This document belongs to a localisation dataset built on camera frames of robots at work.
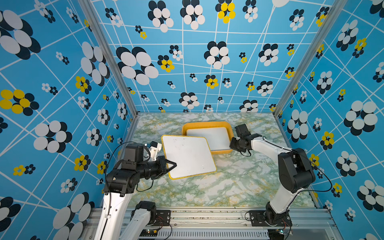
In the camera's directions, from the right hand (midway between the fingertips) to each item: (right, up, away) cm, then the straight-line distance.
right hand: (233, 145), depth 96 cm
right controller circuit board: (+13, -39, -26) cm, 49 cm away
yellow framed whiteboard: (-10, +4, +6) cm, 12 cm away
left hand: (-32, -3, -33) cm, 46 cm away
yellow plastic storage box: (-16, +14, +16) cm, 26 cm away
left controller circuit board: (-48, -40, -24) cm, 66 cm away
